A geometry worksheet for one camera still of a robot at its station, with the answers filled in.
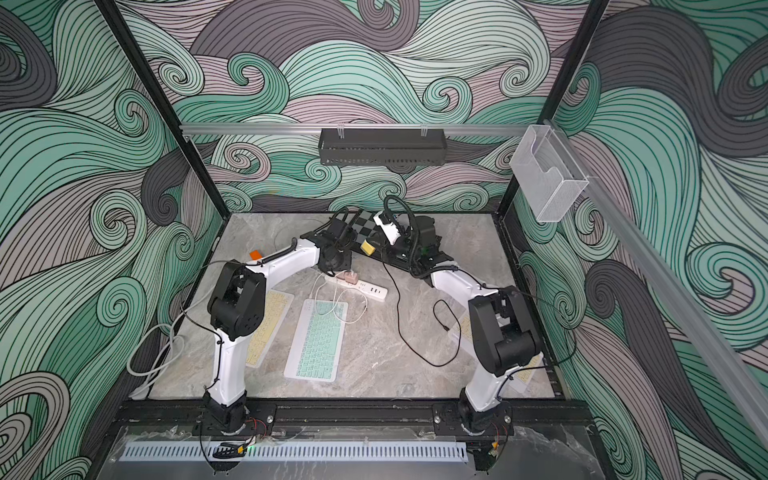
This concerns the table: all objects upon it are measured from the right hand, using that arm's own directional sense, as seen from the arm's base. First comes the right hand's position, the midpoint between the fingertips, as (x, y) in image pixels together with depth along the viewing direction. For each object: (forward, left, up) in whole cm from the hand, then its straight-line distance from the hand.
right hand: (374, 235), depth 87 cm
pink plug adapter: (-5, +10, -14) cm, 18 cm away
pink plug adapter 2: (-6, +8, -13) cm, 16 cm away
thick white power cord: (-23, +61, -19) cm, 68 cm away
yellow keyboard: (-26, -24, -15) cm, 38 cm away
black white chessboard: (+19, +5, -16) cm, 25 cm away
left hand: (0, +10, -13) cm, 17 cm away
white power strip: (-8, +3, -17) cm, 19 cm away
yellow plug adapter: (-4, +2, -2) cm, 5 cm away
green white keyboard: (-24, +18, -21) cm, 36 cm away
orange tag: (+8, +45, -20) cm, 50 cm away
